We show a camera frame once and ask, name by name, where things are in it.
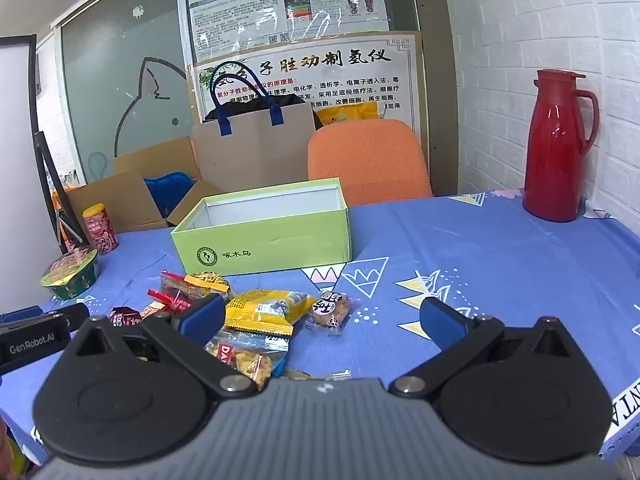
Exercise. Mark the black stand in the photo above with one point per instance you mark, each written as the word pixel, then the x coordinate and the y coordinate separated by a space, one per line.
pixel 52 180

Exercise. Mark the yellow plastic bag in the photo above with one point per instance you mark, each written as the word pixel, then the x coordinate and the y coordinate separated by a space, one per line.
pixel 350 113

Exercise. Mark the glossy wall poster with charts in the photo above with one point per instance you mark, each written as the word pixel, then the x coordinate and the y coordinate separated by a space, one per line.
pixel 240 5

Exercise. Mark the green cardboard box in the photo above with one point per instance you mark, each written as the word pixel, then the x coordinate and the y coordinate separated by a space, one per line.
pixel 260 245

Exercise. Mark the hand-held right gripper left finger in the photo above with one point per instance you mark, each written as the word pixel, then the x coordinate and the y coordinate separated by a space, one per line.
pixel 205 314

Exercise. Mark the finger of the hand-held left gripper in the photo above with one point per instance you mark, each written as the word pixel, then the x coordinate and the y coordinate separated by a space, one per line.
pixel 75 316

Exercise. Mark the red thermos jug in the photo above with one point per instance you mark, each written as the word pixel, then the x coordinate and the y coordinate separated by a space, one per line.
pixel 552 160

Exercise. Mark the dark red snack packet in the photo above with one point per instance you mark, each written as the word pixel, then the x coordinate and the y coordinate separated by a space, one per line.
pixel 125 317

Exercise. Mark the orange strip snack packet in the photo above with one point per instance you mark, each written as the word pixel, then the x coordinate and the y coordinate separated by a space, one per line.
pixel 207 281

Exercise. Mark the open cardboard box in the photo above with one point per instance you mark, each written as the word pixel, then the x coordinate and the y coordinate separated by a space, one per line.
pixel 110 200

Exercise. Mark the red snack canister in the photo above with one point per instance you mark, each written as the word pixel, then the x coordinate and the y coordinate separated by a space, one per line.
pixel 101 230

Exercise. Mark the orange bag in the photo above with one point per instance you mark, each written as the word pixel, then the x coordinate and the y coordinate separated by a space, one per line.
pixel 56 200

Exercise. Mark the wall poster large characters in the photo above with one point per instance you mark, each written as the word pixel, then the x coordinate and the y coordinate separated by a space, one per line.
pixel 350 75

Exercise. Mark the blue printed tablecloth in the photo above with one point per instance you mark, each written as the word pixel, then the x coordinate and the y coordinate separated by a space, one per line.
pixel 500 270

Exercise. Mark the clear chip packet red label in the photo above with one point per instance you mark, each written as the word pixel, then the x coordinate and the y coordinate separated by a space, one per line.
pixel 250 360

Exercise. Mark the round cake packet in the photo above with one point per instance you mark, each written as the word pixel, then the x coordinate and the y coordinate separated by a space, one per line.
pixel 330 311

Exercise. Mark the frosted glass panel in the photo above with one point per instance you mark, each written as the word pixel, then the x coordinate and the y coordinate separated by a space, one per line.
pixel 100 85

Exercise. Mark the yellow snack packet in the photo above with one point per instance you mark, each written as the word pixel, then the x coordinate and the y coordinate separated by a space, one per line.
pixel 255 310

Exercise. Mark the orange chair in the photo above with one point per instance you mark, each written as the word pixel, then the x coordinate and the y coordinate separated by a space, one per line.
pixel 367 160

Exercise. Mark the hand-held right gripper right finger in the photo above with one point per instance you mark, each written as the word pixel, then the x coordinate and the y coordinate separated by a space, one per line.
pixel 441 321

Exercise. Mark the red-edged cracker packet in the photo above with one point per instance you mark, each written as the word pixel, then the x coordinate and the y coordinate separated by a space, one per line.
pixel 172 287

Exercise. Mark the blue plastic seat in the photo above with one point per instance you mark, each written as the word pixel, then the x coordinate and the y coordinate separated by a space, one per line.
pixel 167 190

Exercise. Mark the green instant noodle bowl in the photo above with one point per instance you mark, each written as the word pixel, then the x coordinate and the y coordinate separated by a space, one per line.
pixel 70 272

